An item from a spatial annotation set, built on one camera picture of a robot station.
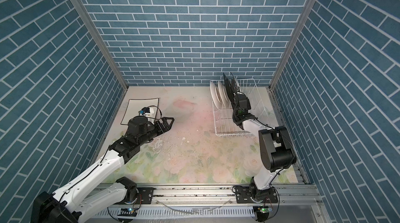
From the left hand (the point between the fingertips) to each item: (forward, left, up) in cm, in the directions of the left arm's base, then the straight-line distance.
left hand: (173, 122), depth 78 cm
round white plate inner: (+25, -27, -5) cm, 37 cm away
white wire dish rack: (+20, -28, -17) cm, 39 cm away
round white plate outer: (+33, -21, -4) cm, 39 cm away
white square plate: (+25, +33, -19) cm, 46 cm away
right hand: (+20, -40, -3) cm, 45 cm away
